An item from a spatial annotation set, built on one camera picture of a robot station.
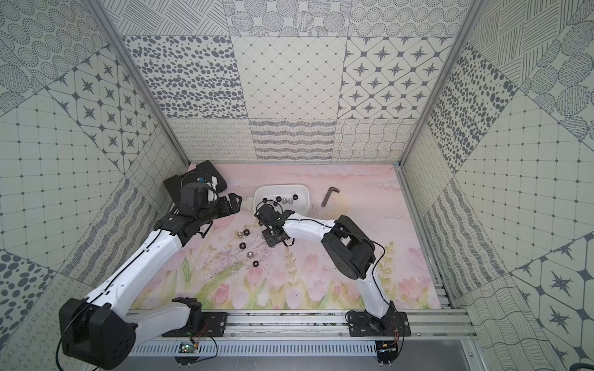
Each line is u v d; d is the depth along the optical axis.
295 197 1.07
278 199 1.06
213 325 0.74
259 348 0.70
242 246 0.92
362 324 0.73
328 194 1.08
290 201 1.05
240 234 0.95
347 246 0.53
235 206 0.73
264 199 1.06
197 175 1.13
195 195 0.59
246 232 0.95
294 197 1.07
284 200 1.05
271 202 1.07
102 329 0.37
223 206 0.72
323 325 0.76
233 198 0.74
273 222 0.73
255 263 0.88
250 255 0.90
